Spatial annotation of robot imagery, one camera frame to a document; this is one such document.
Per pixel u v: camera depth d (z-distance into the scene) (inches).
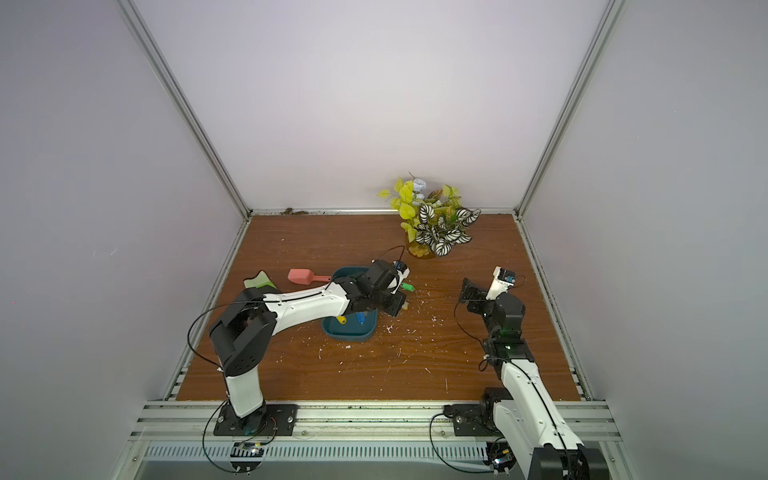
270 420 28.5
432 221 33.7
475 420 28.6
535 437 17.0
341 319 35.4
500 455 27.5
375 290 27.3
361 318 35.5
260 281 39.5
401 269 31.4
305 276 39.2
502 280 28.0
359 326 35.4
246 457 28.4
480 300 28.9
